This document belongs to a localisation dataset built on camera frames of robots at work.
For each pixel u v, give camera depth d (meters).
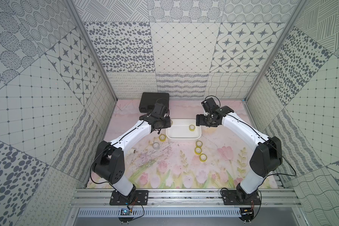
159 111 0.67
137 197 0.73
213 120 0.62
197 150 0.91
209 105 0.68
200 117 0.78
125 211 0.72
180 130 1.01
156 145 0.93
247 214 0.73
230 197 0.74
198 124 0.79
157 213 0.70
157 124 0.64
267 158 0.45
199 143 0.94
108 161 0.45
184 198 0.76
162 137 0.98
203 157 0.88
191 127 1.01
